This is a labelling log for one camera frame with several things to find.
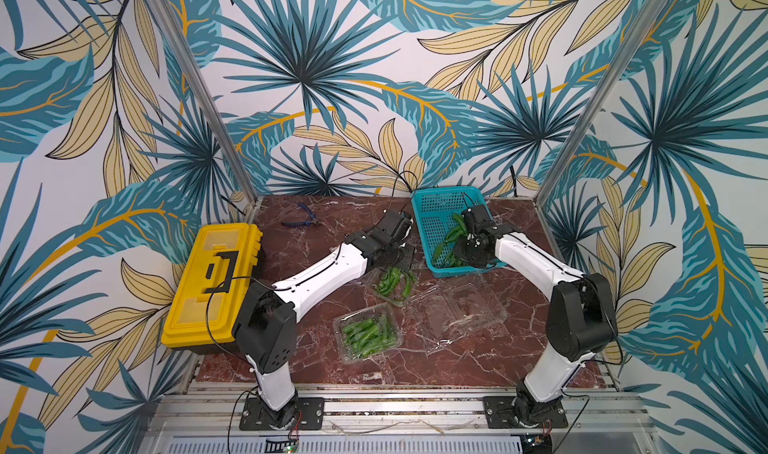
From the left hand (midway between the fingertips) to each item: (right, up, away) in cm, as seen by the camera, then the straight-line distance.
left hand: (407, 259), depth 84 cm
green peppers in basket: (+14, 0, +20) cm, 24 cm away
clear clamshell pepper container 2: (-11, -20, 0) cm, 23 cm away
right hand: (+17, +1, +9) cm, 19 cm away
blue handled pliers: (-36, +10, +26) cm, 46 cm away
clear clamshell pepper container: (-3, -10, +12) cm, 15 cm away
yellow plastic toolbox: (-51, -1, -2) cm, 52 cm away
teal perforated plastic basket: (+15, +11, +30) cm, 35 cm away
